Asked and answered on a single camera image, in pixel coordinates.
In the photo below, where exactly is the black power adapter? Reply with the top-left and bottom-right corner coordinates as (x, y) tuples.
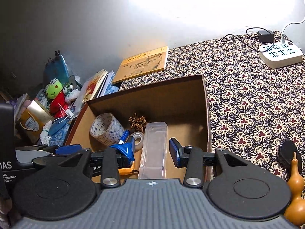
(258, 30), (275, 44)

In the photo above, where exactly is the blue white marker pen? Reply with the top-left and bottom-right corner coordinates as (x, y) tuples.
(118, 130), (130, 145)

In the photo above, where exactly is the yellow book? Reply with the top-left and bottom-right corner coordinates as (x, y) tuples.
(112, 46), (169, 84)

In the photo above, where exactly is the small clear tape roll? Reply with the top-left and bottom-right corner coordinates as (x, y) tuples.
(131, 132), (144, 152)

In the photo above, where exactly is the brown gourd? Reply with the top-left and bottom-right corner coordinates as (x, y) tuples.
(284, 152), (305, 226)

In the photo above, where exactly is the pine cone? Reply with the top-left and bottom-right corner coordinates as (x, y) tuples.
(128, 113), (147, 133)

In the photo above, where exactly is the white power cord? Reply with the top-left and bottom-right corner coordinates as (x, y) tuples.
(281, 15), (305, 44)

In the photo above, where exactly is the brown cardboard shoe box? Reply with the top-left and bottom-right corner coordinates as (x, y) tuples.
(63, 74), (213, 184)

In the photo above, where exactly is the stack of books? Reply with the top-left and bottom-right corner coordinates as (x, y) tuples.
(72, 69), (119, 116)

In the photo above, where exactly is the large printed tape roll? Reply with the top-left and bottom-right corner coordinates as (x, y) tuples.
(90, 113), (125, 146)

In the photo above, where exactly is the gold box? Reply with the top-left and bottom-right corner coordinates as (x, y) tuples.
(17, 100), (54, 143)

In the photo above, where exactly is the white power strip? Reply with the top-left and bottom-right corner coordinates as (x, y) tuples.
(258, 40), (303, 69)

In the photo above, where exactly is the green frog plush toy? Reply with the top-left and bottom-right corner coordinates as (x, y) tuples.
(46, 79), (68, 118)

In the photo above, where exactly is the clear plastic case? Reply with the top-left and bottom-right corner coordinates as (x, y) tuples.
(138, 122), (168, 179)

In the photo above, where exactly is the floral patterned tablecloth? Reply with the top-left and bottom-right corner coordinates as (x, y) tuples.
(120, 39), (304, 179)

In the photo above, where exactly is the blue bag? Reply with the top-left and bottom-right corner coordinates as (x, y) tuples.
(43, 50), (69, 86)

